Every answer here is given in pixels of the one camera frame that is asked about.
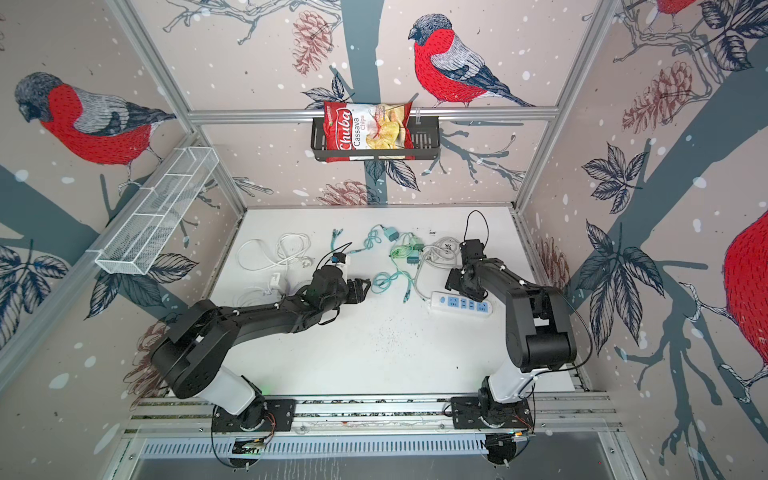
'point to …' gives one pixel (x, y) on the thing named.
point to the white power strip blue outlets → (459, 302)
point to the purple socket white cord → (253, 255)
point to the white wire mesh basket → (142, 234)
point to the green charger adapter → (413, 258)
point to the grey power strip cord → (442, 251)
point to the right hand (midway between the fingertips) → (457, 290)
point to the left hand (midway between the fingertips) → (365, 284)
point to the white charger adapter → (275, 279)
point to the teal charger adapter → (391, 233)
